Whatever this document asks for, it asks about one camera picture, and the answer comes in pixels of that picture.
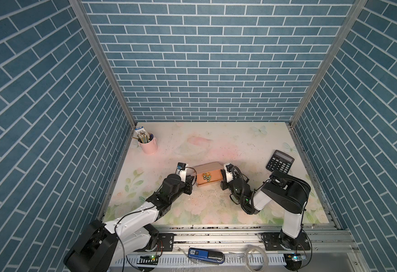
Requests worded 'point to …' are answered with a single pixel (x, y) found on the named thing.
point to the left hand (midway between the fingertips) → (193, 177)
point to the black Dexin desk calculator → (280, 162)
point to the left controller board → (152, 259)
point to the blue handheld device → (211, 256)
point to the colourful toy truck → (206, 176)
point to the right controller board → (293, 260)
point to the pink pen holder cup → (150, 147)
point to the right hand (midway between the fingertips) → (220, 169)
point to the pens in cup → (142, 137)
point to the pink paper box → (215, 169)
